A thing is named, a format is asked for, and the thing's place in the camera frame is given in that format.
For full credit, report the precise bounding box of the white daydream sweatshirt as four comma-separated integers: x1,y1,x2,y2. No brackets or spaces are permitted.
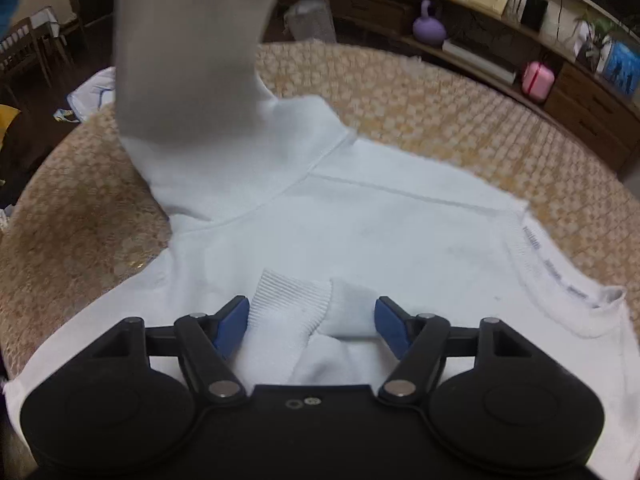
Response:
1,0,639,479

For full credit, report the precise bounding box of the translucent plastic bag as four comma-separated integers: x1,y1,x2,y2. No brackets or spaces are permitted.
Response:
284,0,337,44

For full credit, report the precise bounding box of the gold floral tablecloth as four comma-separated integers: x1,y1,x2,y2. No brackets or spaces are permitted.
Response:
0,39,640,480

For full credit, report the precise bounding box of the black speaker box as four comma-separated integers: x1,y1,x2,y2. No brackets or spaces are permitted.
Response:
520,0,549,32

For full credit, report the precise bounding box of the pink case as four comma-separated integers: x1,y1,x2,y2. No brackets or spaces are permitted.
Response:
522,62,555,103

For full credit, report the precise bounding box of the blue photo print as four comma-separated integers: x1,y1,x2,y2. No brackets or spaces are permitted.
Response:
602,41,640,96

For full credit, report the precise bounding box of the wooden tv cabinet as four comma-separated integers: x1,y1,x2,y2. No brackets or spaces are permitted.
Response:
278,0,640,177

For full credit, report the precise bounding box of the purple gourd toy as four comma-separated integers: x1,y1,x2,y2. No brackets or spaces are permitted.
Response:
412,0,447,47

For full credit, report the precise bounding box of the small green potted plant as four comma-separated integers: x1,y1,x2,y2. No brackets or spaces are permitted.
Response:
574,12,616,73

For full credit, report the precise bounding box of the banana print fabric basket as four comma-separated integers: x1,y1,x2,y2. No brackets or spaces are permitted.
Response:
53,66,116,124

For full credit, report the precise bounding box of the white flat box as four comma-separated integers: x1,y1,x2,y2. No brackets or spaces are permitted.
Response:
442,40,516,84

